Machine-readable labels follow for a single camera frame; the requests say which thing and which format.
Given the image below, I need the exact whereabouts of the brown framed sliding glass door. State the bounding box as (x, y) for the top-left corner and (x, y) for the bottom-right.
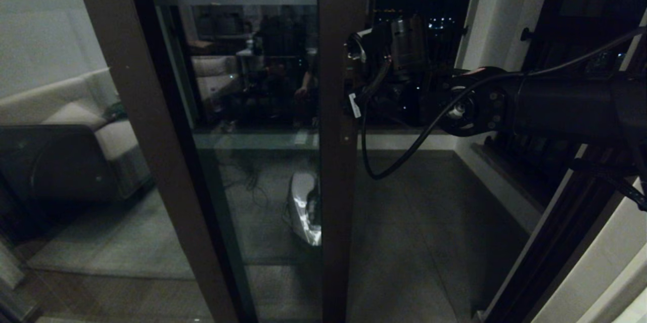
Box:
(139, 0), (369, 323)

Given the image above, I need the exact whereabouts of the white sofa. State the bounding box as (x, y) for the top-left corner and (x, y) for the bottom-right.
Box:
(0, 68), (151, 197)

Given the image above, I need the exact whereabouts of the black balcony railing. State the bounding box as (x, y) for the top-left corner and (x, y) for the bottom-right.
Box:
(366, 10), (463, 129)

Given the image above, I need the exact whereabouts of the recessed metal door handle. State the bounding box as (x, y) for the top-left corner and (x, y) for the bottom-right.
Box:
(340, 50), (353, 144)

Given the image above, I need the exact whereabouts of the grey rug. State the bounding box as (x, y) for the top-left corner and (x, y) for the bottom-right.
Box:
(25, 189), (195, 282)

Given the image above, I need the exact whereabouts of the brown framed fixed glass panel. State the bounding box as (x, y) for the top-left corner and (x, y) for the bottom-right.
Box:
(0, 0), (241, 323)

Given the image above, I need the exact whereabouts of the dark grey box furniture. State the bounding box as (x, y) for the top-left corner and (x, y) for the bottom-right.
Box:
(0, 126), (147, 207)

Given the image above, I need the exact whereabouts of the brown stone side sill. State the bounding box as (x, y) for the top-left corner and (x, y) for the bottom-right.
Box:
(470, 142), (546, 212)

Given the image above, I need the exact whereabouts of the brown stone balcony sill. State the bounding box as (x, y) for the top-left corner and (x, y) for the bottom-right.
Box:
(356, 126), (452, 136)

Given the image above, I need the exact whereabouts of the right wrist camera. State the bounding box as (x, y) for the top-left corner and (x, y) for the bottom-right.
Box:
(347, 25), (391, 63)

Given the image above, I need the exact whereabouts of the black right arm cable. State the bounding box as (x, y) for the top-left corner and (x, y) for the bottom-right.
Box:
(359, 27), (647, 180)

